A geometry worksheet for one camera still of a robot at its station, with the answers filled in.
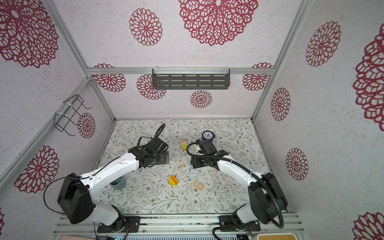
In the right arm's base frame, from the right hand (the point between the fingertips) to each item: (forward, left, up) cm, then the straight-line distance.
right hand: (196, 158), depth 86 cm
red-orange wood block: (+11, +8, -7) cm, 15 cm away
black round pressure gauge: (+24, -9, -7) cm, 26 cm away
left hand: (-2, +20, +2) cm, 20 cm away
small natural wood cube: (0, +9, -9) cm, 13 cm away
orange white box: (-35, -37, -6) cm, 51 cm away
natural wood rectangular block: (-12, -2, -10) cm, 16 cm away
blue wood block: (-7, +2, +3) cm, 8 cm away
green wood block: (+12, +8, -4) cm, 15 cm away
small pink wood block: (+16, +9, -4) cm, 18 cm away
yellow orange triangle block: (-10, +13, -7) cm, 18 cm away
